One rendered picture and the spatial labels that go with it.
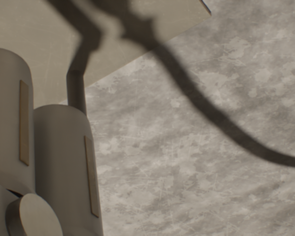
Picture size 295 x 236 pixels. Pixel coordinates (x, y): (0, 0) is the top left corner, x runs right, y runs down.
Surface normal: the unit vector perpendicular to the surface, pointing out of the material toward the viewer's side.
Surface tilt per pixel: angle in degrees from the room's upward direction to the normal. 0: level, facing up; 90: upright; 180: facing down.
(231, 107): 0
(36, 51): 0
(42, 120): 90
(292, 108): 0
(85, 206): 90
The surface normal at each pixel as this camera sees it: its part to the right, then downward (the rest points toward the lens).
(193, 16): 0.13, 0.72
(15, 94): 0.64, -0.58
